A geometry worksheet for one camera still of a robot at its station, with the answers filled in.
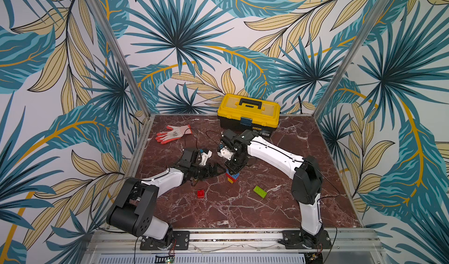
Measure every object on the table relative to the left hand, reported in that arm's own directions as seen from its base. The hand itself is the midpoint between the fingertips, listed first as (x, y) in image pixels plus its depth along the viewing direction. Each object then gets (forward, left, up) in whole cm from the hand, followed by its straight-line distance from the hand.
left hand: (219, 174), depth 85 cm
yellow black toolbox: (+34, -12, +9) cm, 37 cm away
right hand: (+2, -6, +3) cm, 7 cm away
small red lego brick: (-7, +9, -6) cm, 13 cm away
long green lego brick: (-5, -20, -8) cm, 22 cm away
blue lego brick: (-2, -7, +2) cm, 8 cm away
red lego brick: (-2, -8, -3) cm, 8 cm away
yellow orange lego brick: (-1, -5, -5) cm, 7 cm away
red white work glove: (+30, +30, -7) cm, 43 cm away
